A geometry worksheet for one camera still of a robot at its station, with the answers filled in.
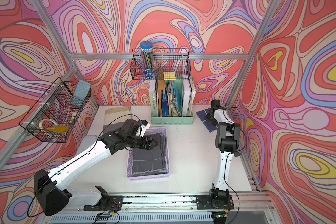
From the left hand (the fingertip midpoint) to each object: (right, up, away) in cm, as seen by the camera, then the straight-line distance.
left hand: (154, 143), depth 74 cm
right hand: (+40, +10, +32) cm, 52 cm away
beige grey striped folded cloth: (-38, +11, +35) cm, 53 cm away
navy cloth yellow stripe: (+35, +16, +40) cm, 56 cm away
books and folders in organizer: (+6, +27, +22) cm, 35 cm away
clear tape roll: (-54, +11, -8) cm, 56 cm away
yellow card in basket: (-46, +8, -6) cm, 47 cm away
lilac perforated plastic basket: (-16, -21, +8) cm, 27 cm away
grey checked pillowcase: (-1, -13, +10) cm, 16 cm away
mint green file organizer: (-2, +12, +31) cm, 33 cm away
